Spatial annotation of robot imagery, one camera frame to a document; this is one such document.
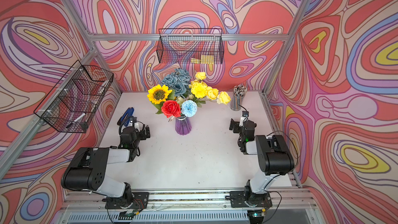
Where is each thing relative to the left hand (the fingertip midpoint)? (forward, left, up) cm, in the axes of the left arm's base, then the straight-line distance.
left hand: (141, 126), depth 94 cm
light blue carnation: (-8, -31, +28) cm, 43 cm away
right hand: (+4, -61, -1) cm, 61 cm away
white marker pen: (-9, +23, +20) cm, 32 cm away
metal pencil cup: (+18, -61, +12) cm, 65 cm away
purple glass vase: (0, -26, +1) cm, 26 cm away
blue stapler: (+9, +14, -4) cm, 17 cm away
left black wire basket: (0, +30, +21) cm, 36 cm away
